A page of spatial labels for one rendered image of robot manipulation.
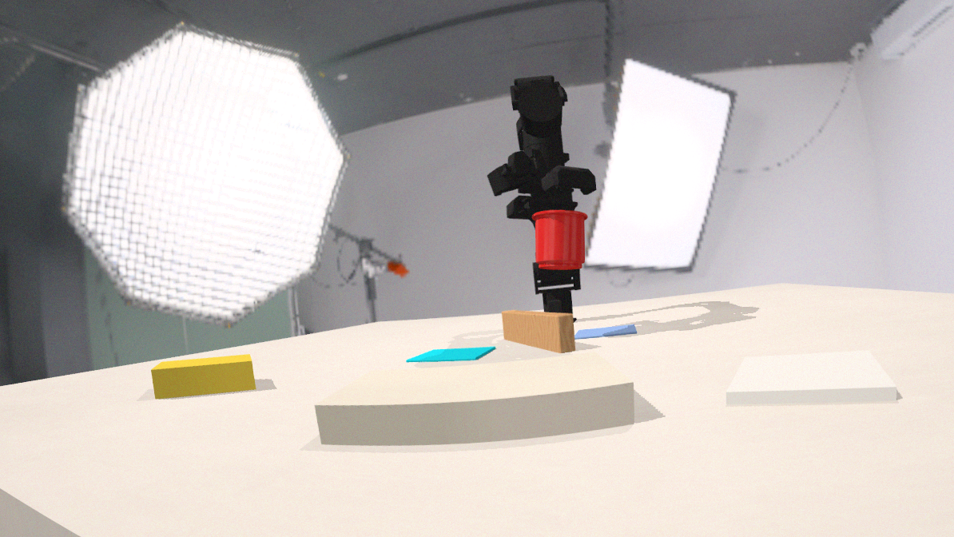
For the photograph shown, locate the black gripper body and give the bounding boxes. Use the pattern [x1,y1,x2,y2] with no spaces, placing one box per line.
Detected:
[507,143,596,220]

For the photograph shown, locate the tan wooden flat bar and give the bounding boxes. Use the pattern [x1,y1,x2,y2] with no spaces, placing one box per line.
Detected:
[502,310,575,353]

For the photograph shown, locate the red cup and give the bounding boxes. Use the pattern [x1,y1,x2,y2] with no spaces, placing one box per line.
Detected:
[531,210,588,270]

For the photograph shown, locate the yellow rectangular block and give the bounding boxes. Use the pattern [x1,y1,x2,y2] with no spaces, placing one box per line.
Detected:
[151,354,256,399]

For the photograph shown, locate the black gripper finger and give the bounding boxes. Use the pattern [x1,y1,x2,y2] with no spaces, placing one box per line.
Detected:
[531,199,578,212]
[519,208,537,227]

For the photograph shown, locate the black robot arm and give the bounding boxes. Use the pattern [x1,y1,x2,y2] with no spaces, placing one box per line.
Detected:
[487,75,581,314]

